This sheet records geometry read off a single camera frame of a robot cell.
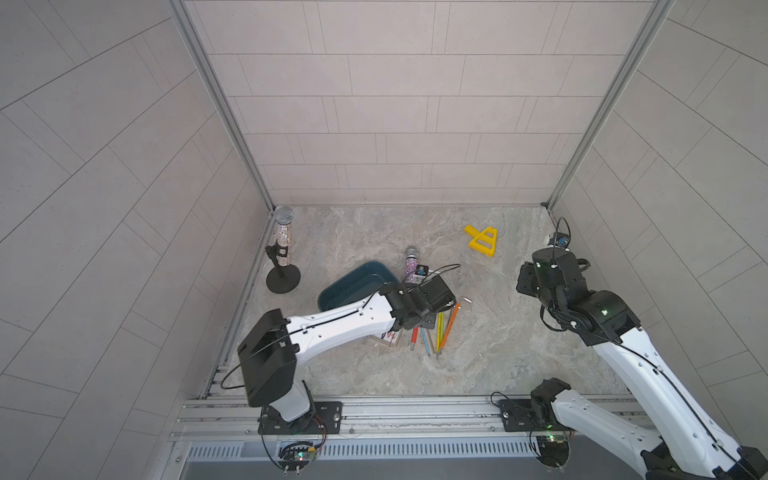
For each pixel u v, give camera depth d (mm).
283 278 947
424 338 842
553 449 675
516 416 713
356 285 926
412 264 957
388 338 826
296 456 651
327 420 697
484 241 1053
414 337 738
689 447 369
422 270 694
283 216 765
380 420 722
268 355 403
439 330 846
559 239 588
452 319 867
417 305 554
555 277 497
